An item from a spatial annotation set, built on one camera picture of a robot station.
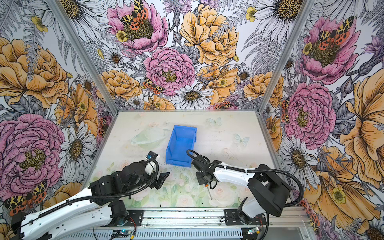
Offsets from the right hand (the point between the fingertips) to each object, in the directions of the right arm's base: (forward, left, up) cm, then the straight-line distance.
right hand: (204, 182), depth 86 cm
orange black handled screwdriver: (-2, -1, +1) cm, 3 cm away
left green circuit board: (-22, +39, 0) cm, 45 cm away
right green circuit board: (-23, -22, -1) cm, 31 cm away
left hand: (-1, +22, +16) cm, 28 cm away
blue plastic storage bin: (+31, +14, -1) cm, 33 cm away
